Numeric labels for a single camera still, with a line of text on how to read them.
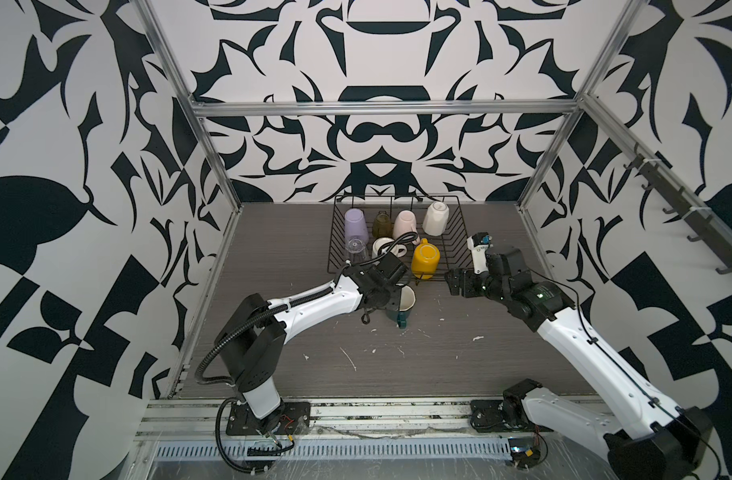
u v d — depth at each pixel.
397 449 0.65
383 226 1.05
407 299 0.83
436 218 1.02
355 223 0.96
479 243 0.67
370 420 0.76
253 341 0.45
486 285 0.64
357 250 0.94
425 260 0.91
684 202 0.60
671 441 0.37
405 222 1.00
